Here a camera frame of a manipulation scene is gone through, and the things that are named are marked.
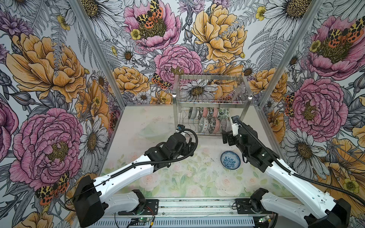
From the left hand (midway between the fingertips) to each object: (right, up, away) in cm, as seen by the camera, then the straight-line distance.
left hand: (185, 146), depth 78 cm
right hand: (+24, +8, -1) cm, 26 cm away
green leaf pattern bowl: (+29, +19, +32) cm, 47 cm away
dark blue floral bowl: (+5, +19, +24) cm, 31 cm away
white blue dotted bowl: (+28, -11, +12) cm, 32 cm away
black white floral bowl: (+19, +19, +33) cm, 43 cm away
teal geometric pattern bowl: (+12, +11, +16) cm, 23 cm away
